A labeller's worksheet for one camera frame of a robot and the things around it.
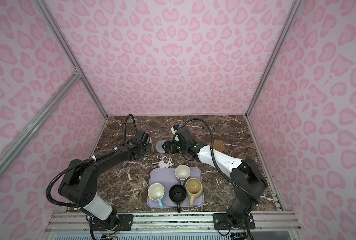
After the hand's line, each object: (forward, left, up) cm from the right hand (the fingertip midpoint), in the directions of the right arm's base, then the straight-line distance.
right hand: (169, 144), depth 84 cm
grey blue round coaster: (+8, +9, -15) cm, 19 cm away
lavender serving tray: (-23, 0, -6) cm, 24 cm away
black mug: (-22, -5, -15) cm, 27 cm away
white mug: (-3, +9, +7) cm, 12 cm away
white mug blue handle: (-21, +6, -14) cm, 27 cm away
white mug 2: (-10, -8, -14) cm, 19 cm away
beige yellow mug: (-18, -14, -16) cm, 28 cm away
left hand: (+3, +15, -8) cm, 17 cm away
